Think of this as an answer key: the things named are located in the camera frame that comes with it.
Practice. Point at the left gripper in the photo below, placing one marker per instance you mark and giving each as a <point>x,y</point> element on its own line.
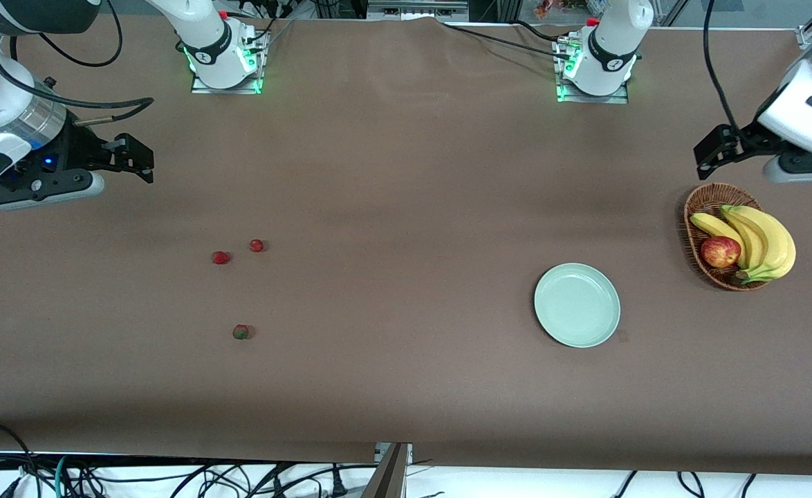
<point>750,137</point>

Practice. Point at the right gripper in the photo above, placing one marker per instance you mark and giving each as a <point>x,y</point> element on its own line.
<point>81,149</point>

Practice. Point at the red strawberry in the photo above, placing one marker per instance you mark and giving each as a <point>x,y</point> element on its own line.
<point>241,332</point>
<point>256,245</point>
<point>220,257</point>

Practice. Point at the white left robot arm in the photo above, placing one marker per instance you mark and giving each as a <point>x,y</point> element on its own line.
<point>613,41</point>

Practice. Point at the light green round plate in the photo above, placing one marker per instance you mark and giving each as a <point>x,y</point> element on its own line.
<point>577,304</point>

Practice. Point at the brown wicker basket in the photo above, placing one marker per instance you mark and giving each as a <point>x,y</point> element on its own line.
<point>707,207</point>

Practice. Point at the yellow banana bunch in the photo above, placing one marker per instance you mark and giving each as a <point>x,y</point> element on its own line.
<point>769,238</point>

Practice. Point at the red apple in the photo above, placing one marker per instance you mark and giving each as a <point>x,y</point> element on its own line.
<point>721,252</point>

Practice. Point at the small orange object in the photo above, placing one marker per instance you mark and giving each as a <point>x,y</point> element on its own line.
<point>544,8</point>

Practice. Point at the table support beam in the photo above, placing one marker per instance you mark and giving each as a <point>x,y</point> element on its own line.
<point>389,477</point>

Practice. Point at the grey metal rail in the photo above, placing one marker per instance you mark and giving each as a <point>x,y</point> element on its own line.
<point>416,10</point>

